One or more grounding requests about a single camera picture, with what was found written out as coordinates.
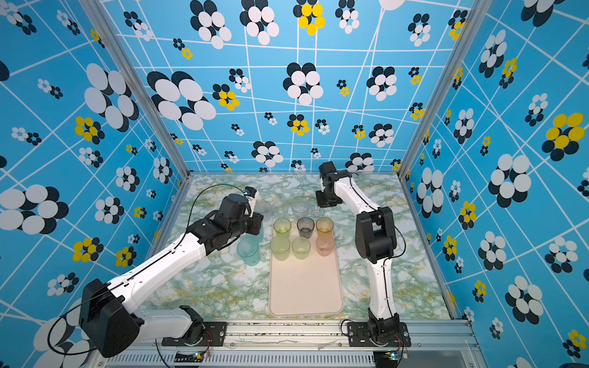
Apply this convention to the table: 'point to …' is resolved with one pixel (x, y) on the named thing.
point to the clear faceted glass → (281, 210)
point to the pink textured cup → (324, 244)
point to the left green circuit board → (189, 356)
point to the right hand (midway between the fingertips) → (326, 203)
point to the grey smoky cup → (305, 226)
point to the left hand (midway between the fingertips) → (262, 215)
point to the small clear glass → (317, 212)
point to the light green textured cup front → (301, 247)
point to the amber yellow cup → (324, 226)
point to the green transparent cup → (282, 227)
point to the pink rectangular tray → (310, 287)
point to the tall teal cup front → (248, 251)
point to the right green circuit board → (383, 357)
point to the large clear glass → (300, 207)
